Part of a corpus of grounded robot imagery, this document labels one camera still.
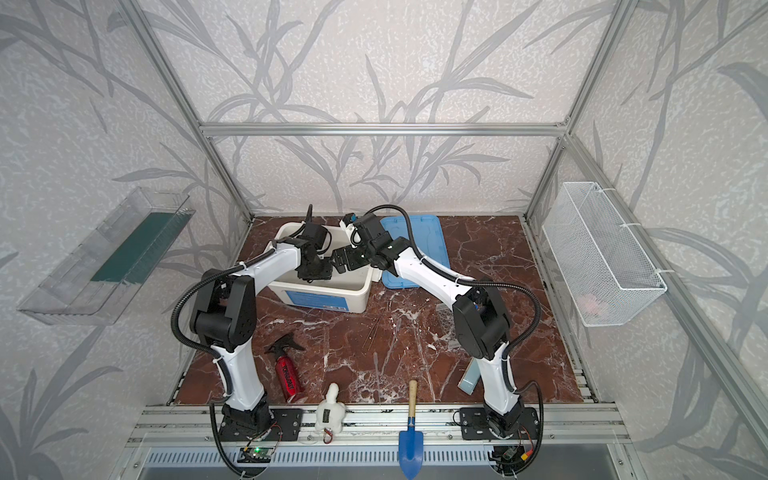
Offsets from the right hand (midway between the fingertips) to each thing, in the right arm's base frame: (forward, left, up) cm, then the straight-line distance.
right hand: (344, 246), depth 87 cm
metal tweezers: (-19, -7, -18) cm, 27 cm away
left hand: (+3, +8, -13) cm, 15 cm away
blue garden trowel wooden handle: (-46, -19, -18) cm, 53 cm away
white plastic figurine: (-41, +1, -14) cm, 43 cm away
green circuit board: (-49, +18, -19) cm, 55 cm away
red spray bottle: (-31, +14, -15) cm, 37 cm away
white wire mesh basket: (-19, -59, +16) cm, 65 cm away
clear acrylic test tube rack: (-14, -30, -18) cm, 38 cm away
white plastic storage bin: (-14, -2, -2) cm, 14 cm away
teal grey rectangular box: (-32, -35, -15) cm, 50 cm away
